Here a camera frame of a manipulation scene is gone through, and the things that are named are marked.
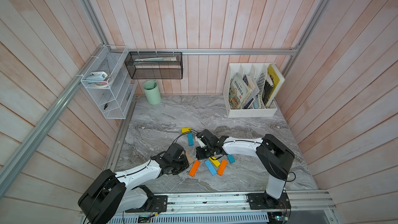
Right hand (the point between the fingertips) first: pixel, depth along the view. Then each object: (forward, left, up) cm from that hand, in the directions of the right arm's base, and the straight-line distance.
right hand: (195, 155), depth 89 cm
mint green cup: (+40, +31, +15) cm, 53 cm away
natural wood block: (-2, +3, +1) cm, 4 cm away
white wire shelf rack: (+16, +43, +29) cm, 54 cm away
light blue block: (-7, -9, 0) cm, 11 cm away
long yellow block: (-4, -12, 0) cm, 12 cm away
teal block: (+10, +3, 0) cm, 11 cm away
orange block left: (-7, 0, -1) cm, 7 cm away
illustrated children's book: (+38, -28, +15) cm, 49 cm away
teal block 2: (-1, -21, 0) cm, 21 cm away
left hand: (-7, +3, +1) cm, 8 cm away
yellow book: (+42, -50, +23) cm, 70 cm away
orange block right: (-6, -15, 0) cm, 16 cm away
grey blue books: (+35, -38, +10) cm, 52 cm away
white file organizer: (+54, -44, +20) cm, 73 cm away
